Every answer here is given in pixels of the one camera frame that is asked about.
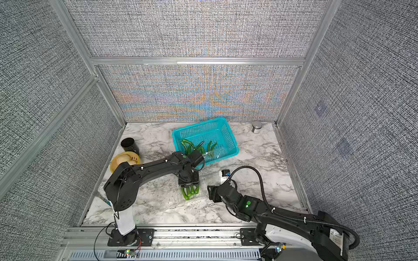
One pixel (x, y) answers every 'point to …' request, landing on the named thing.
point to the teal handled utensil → (105, 199)
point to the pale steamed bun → (129, 157)
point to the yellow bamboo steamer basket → (113, 163)
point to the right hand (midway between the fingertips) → (211, 184)
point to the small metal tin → (256, 126)
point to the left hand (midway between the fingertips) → (199, 185)
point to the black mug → (129, 144)
